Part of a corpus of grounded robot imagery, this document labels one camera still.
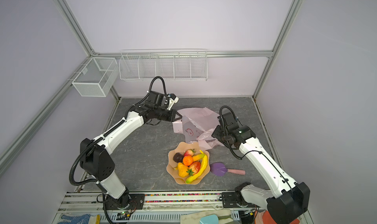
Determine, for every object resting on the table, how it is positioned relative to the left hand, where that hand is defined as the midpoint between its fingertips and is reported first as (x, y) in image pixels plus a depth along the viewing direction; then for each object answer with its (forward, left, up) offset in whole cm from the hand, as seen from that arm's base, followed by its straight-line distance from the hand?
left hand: (181, 117), depth 80 cm
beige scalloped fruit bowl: (-10, +1, -17) cm, 20 cm away
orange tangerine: (-18, -2, -15) cm, 24 cm away
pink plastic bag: (-4, -8, -4) cm, 10 cm away
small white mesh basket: (+40, +61, -1) cm, 73 cm away
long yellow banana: (-21, -11, -17) cm, 30 cm away
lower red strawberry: (-24, -5, -13) cm, 27 cm away
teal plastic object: (-45, -12, -20) cm, 51 cm away
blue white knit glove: (-40, +51, -22) cm, 68 cm away
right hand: (-9, -19, -4) cm, 21 cm away
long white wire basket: (+39, +5, +8) cm, 40 cm away
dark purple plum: (-16, +4, -16) cm, 23 cm away
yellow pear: (-23, +1, -15) cm, 28 cm away
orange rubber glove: (-47, -38, -21) cm, 64 cm away
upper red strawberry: (-13, -3, -17) cm, 22 cm away
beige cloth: (-44, -18, -22) cm, 52 cm away
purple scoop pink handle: (-23, -20, -21) cm, 37 cm away
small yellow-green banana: (-17, -8, -15) cm, 24 cm away
